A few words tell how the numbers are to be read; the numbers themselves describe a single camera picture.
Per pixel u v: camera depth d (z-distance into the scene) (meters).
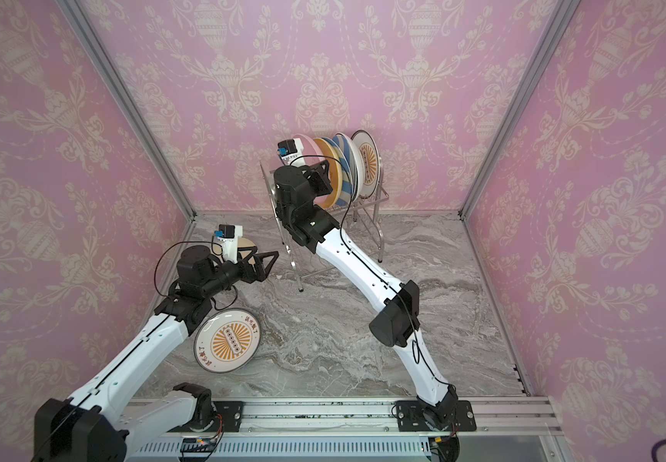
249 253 0.79
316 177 0.63
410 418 0.73
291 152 0.61
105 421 0.40
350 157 0.74
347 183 0.75
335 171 0.73
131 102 0.87
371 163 0.81
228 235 0.65
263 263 0.69
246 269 0.67
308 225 0.56
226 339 0.87
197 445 0.73
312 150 0.71
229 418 0.74
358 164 0.74
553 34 0.72
